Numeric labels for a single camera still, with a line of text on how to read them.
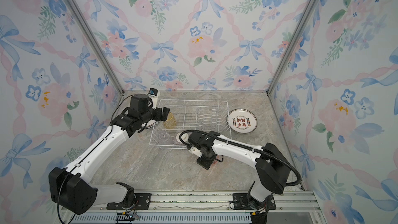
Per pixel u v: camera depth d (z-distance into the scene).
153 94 0.69
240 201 0.73
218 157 0.70
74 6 0.76
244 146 0.49
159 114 0.71
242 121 1.03
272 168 0.43
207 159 0.70
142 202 0.74
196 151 0.76
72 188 0.38
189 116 1.07
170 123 0.99
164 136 0.84
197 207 0.73
